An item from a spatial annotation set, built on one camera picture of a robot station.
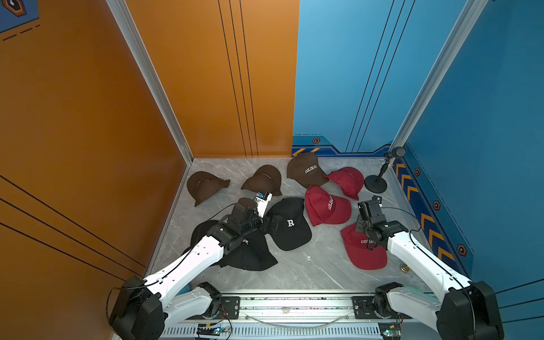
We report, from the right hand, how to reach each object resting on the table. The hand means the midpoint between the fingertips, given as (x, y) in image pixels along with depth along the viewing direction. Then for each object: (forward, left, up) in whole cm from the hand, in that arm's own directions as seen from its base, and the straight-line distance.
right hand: (365, 222), depth 86 cm
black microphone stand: (+26, -13, -7) cm, 30 cm away
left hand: (0, +38, +8) cm, 39 cm away
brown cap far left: (+21, +73, -1) cm, 76 cm away
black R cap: (-1, +30, -7) cm, 30 cm away
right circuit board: (-35, -2, -10) cm, 37 cm away
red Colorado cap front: (-10, +3, -7) cm, 13 cm away
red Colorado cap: (+8, +15, -3) cm, 17 cm away
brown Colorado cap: (+32, +23, -2) cm, 39 cm away
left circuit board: (-36, +60, -11) cm, 71 cm away
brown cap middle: (+25, +42, -2) cm, 49 cm away
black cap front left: (-13, +46, -1) cm, 48 cm away
